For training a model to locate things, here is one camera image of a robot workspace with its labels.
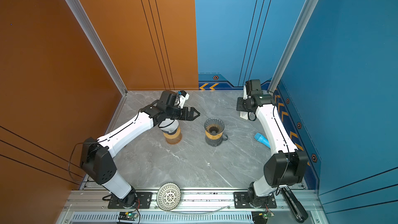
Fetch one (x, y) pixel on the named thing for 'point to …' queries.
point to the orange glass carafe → (174, 140)
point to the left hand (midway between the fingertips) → (194, 112)
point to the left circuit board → (127, 215)
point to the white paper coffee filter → (170, 128)
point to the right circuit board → (261, 217)
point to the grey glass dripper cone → (214, 126)
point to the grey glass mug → (216, 142)
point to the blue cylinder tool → (260, 138)
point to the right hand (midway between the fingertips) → (240, 104)
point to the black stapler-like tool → (295, 206)
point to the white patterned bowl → (168, 196)
